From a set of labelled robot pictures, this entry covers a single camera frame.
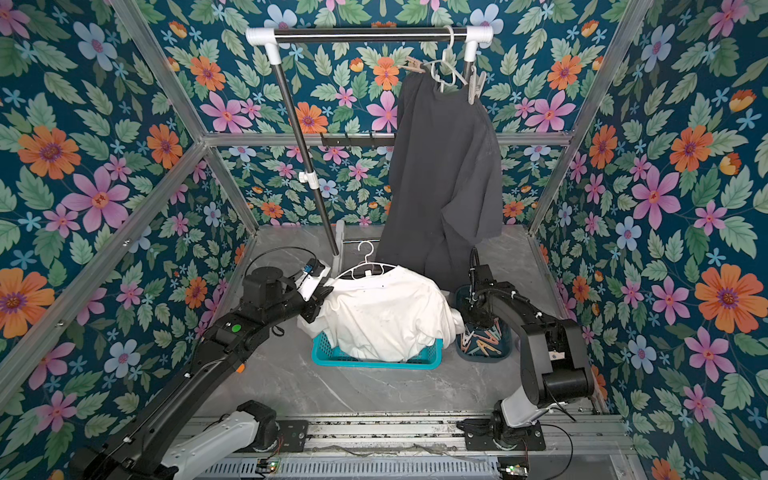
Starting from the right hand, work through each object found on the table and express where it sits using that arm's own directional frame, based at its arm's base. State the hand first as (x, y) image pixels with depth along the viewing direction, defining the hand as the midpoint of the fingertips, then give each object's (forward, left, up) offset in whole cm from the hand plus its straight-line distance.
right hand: (473, 315), depth 92 cm
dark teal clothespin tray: (-8, -6, -2) cm, 10 cm away
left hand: (-5, +39, +22) cm, 45 cm away
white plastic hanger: (-2, +30, +25) cm, 39 cm away
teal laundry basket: (-15, +43, +2) cm, 46 cm away
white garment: (-9, +25, +15) cm, 31 cm away
